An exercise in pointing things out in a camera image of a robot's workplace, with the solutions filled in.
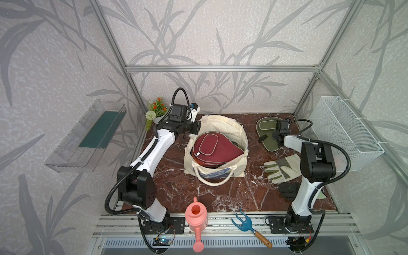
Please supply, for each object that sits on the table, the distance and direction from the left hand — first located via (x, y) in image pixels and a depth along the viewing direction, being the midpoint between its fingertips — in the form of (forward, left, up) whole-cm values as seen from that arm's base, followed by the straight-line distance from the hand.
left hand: (201, 125), depth 83 cm
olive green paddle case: (+16, -44, -20) cm, 51 cm away
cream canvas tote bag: (-22, -7, -14) cm, 27 cm away
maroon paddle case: (-11, -6, -6) cm, 14 cm away
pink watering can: (-42, 0, -12) cm, 43 cm away
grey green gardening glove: (-15, -48, -22) cm, 54 cm away
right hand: (+9, -51, -17) cm, 54 cm away
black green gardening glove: (-27, -48, -22) cm, 59 cm away
